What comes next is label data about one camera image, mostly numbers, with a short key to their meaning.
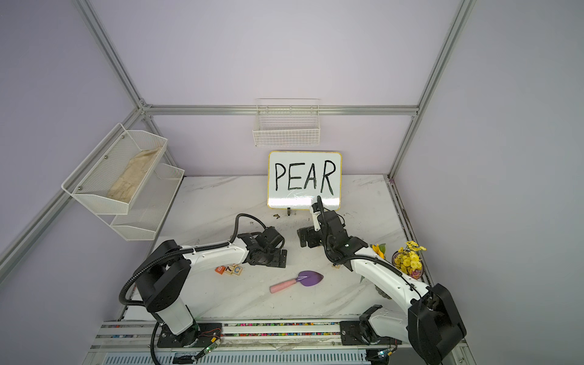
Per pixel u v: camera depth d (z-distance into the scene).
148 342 0.72
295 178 1.04
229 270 0.86
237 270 0.87
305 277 0.84
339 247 0.61
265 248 0.68
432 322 0.40
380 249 0.65
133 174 0.80
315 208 0.72
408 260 0.66
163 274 0.50
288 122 0.95
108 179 0.76
